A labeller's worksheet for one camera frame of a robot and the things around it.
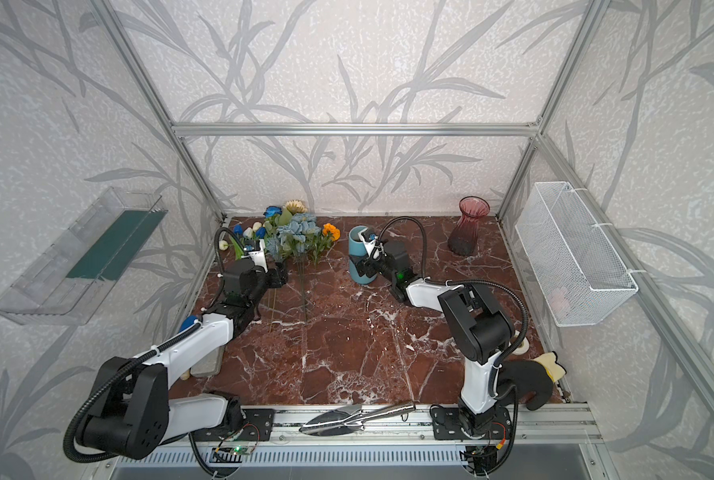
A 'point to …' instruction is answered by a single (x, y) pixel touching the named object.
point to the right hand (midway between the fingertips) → (363, 239)
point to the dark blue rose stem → (272, 214)
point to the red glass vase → (464, 236)
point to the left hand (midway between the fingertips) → (281, 250)
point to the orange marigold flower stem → (323, 241)
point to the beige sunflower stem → (295, 206)
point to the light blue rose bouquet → (293, 241)
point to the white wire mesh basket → (575, 270)
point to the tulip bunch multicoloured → (236, 241)
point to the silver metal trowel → (349, 418)
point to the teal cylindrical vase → (356, 247)
